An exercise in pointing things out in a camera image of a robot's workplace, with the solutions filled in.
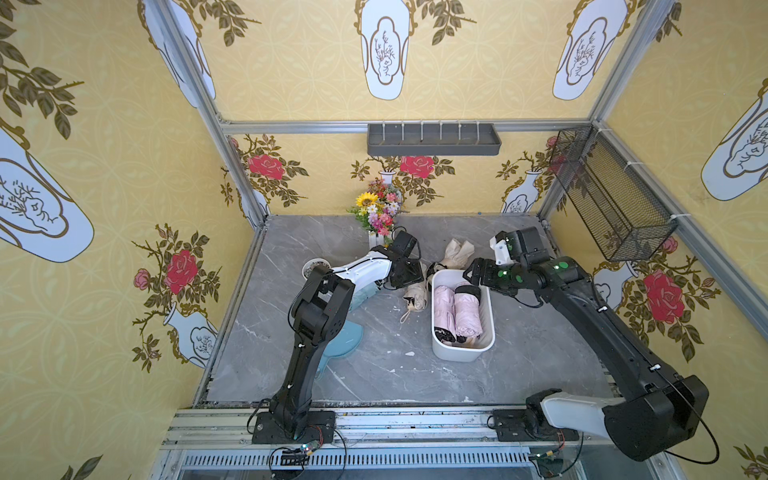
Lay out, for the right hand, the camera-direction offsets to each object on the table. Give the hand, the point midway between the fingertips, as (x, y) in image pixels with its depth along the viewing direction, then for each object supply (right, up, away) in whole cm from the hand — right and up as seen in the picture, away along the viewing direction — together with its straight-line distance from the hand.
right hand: (480, 273), depth 79 cm
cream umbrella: (-16, -9, +14) cm, 23 cm away
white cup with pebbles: (-50, +1, +19) cm, 54 cm away
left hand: (-17, -3, +22) cm, 28 cm away
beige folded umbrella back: (-1, +4, +21) cm, 22 cm away
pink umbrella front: (-2, -13, +4) cm, 13 cm away
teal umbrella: (-32, -7, +16) cm, 37 cm away
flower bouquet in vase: (-28, +19, +19) cm, 39 cm away
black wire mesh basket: (+34, +14, -5) cm, 37 cm away
